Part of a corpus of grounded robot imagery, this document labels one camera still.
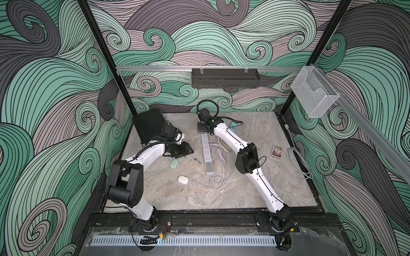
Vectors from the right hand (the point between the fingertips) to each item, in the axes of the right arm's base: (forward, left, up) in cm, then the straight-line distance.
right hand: (200, 128), depth 104 cm
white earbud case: (-33, +9, -4) cm, 35 cm away
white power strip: (-23, -5, -4) cm, 24 cm away
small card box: (-15, -48, -5) cm, 51 cm away
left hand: (-20, +6, +5) cm, 21 cm away
